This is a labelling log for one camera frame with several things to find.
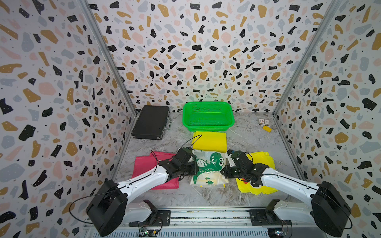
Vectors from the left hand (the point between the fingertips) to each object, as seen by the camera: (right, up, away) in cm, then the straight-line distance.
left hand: (201, 169), depth 82 cm
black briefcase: (-37, +26, +30) cm, 54 cm away
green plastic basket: (+6, +32, +37) cm, 49 cm away
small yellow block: (+51, +22, +31) cm, 64 cm away
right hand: (+11, -2, +1) cm, 11 cm away
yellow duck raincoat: (+40, +3, +13) cm, 42 cm away
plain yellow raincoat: (+7, +13, +24) cm, 28 cm away
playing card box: (+50, +27, +34) cm, 66 cm away
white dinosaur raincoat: (+6, +2, +4) cm, 7 cm away
